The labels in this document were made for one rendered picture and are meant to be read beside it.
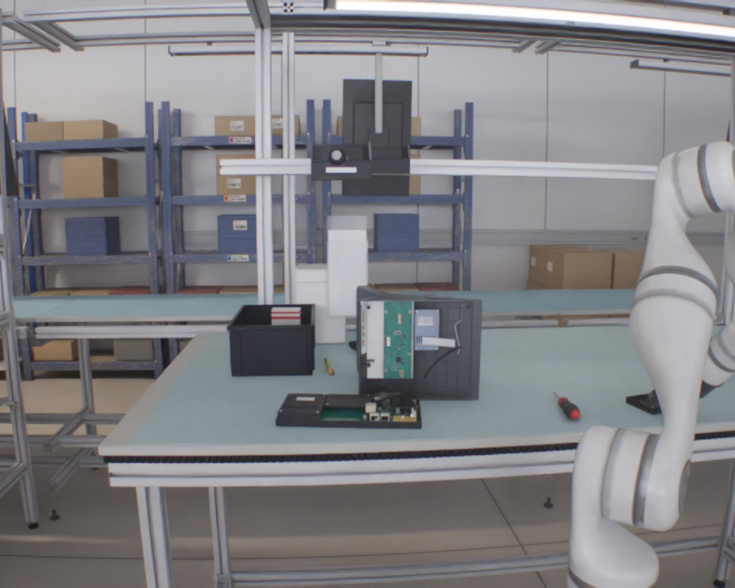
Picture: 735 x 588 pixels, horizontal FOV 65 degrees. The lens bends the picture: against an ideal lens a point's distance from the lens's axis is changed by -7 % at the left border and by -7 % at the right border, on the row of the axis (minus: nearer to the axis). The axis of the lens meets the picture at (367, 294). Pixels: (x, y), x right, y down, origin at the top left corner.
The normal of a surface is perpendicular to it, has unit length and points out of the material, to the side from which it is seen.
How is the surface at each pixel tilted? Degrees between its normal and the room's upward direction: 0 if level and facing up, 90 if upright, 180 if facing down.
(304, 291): 90
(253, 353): 90
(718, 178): 99
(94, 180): 90
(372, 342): 90
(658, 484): 71
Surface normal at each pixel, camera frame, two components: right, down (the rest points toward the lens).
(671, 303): -0.36, -0.56
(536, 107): 0.08, 0.15
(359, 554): 0.00, -0.99
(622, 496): -0.58, 0.12
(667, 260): -0.53, -0.68
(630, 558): 0.21, -0.90
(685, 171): -0.76, -0.18
